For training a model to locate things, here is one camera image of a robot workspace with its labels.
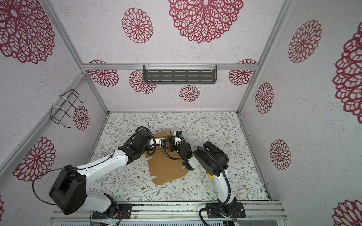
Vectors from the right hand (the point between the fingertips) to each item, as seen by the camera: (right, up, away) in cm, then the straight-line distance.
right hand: (169, 136), depth 94 cm
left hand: (-11, +1, -6) cm, 13 cm away
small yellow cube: (+26, -24, -8) cm, 36 cm away
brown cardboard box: (-1, -20, -5) cm, 20 cm away
